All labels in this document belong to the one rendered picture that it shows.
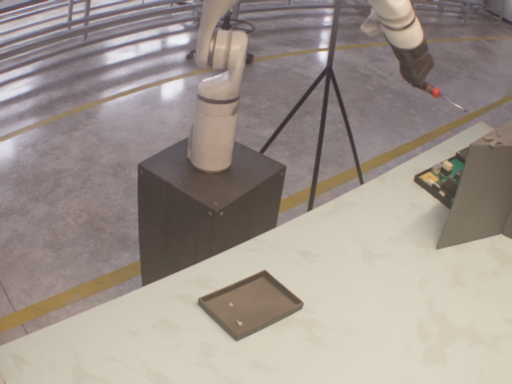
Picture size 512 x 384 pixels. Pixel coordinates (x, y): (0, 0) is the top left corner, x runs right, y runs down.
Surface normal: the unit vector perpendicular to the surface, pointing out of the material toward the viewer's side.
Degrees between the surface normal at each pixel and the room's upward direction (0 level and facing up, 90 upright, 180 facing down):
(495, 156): 90
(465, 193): 90
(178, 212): 90
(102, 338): 0
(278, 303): 0
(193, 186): 0
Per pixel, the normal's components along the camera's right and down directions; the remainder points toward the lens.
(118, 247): 0.11, -0.82
